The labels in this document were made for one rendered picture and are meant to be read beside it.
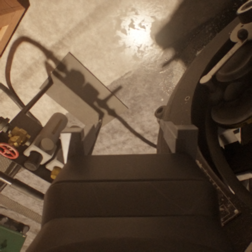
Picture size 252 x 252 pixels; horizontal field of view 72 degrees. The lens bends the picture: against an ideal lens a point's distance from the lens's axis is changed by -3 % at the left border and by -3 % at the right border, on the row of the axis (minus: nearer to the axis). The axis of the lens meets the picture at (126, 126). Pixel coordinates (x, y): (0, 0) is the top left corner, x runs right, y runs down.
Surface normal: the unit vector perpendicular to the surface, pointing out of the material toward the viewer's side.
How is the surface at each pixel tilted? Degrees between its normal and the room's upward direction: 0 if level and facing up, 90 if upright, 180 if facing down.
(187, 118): 90
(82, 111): 0
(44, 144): 90
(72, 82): 0
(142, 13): 0
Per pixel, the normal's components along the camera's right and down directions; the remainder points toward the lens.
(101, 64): -0.11, 0.64
